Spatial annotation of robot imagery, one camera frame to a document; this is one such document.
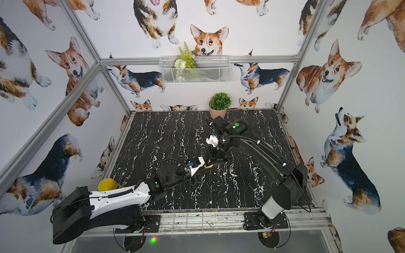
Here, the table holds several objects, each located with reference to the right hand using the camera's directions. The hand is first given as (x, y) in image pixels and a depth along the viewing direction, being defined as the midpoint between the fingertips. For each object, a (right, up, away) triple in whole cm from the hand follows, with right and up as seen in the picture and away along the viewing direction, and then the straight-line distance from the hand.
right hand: (207, 164), depth 69 cm
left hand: (+2, 0, +2) cm, 3 cm away
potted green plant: (+6, +31, +37) cm, 49 cm away
